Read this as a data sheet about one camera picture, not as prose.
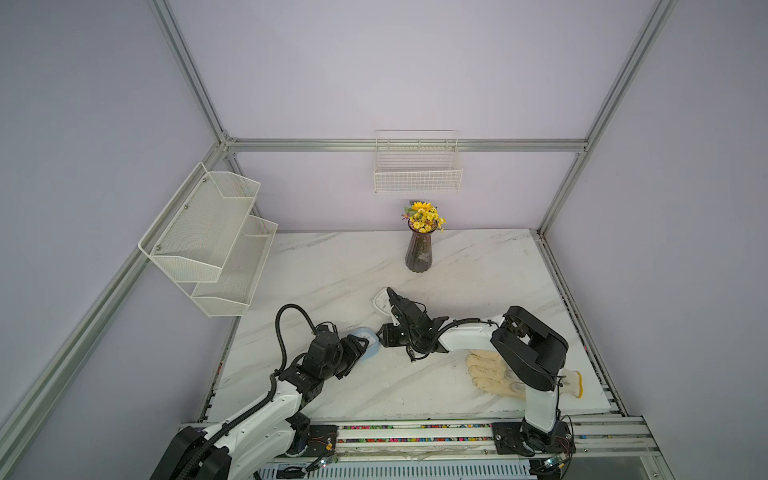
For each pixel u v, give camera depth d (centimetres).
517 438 73
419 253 101
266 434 57
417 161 95
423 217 91
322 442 72
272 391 55
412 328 72
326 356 66
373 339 87
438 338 65
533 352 49
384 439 75
